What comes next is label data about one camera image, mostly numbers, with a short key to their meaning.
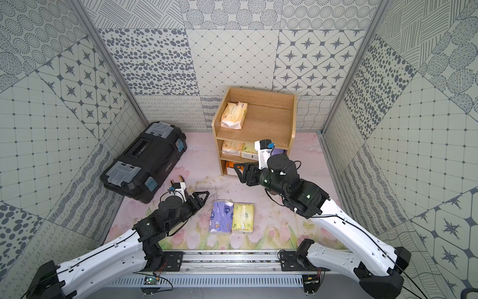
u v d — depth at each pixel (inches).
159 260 26.2
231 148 33.6
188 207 27.0
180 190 28.7
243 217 32.0
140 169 32.2
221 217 32.2
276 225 33.0
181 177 38.7
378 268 14.9
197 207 27.1
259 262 29.6
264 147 21.5
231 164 37.1
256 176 21.4
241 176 22.2
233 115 30.1
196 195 28.2
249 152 32.5
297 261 26.0
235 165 23.8
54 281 16.5
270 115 33.1
